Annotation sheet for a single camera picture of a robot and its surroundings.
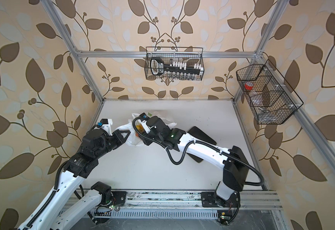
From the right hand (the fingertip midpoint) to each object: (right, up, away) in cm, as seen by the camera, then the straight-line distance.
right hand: (143, 132), depth 75 cm
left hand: (-5, +1, -5) cm, 7 cm away
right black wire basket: (+68, +20, +2) cm, 71 cm away
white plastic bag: (-4, -3, -4) cm, 6 cm away
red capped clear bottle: (+63, +27, +13) cm, 70 cm away
